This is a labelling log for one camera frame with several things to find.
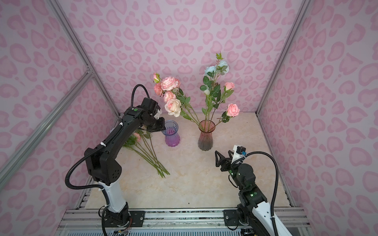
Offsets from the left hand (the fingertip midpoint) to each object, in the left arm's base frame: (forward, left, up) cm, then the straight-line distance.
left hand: (167, 127), depth 86 cm
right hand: (-16, -30, -1) cm, 34 cm away
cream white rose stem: (+3, +21, -20) cm, 30 cm away
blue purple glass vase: (+5, 0, -19) cm, 20 cm away
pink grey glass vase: (-2, -23, -11) cm, 25 cm away
